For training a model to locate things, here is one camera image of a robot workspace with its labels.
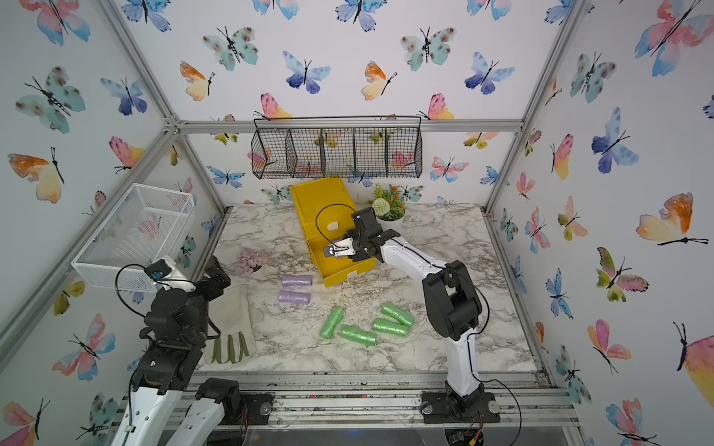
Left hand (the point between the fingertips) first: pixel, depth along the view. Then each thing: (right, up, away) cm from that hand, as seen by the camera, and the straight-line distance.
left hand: (201, 264), depth 68 cm
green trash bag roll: (+29, -20, +20) cm, 41 cm away
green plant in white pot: (+47, +17, +31) cm, 59 cm away
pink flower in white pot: (+2, -2, +24) cm, 25 cm away
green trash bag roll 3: (+47, -21, +17) cm, 54 cm away
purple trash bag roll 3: (+17, -13, +23) cm, 31 cm away
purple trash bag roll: (+29, +1, +13) cm, 31 cm away
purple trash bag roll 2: (+16, -8, +28) cm, 33 cm away
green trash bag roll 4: (+50, -18, +21) cm, 57 cm away
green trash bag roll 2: (+37, -23, +16) cm, 47 cm away
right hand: (+35, +8, +26) cm, 44 cm away
